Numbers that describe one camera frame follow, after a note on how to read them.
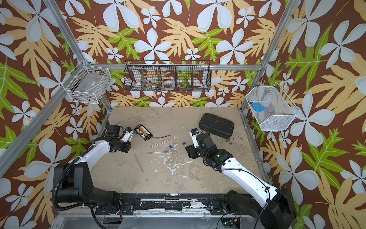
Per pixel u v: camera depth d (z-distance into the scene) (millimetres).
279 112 774
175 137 1026
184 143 985
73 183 431
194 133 688
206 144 575
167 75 961
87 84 858
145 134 1018
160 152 958
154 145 982
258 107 857
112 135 704
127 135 837
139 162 905
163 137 1018
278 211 382
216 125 1009
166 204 753
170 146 980
